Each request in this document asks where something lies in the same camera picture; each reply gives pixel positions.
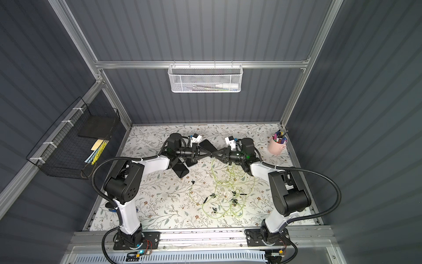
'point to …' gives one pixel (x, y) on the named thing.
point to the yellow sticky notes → (96, 144)
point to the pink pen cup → (277, 142)
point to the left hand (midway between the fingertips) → (213, 157)
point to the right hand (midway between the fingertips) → (215, 155)
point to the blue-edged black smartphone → (206, 144)
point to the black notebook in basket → (96, 126)
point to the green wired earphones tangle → (232, 187)
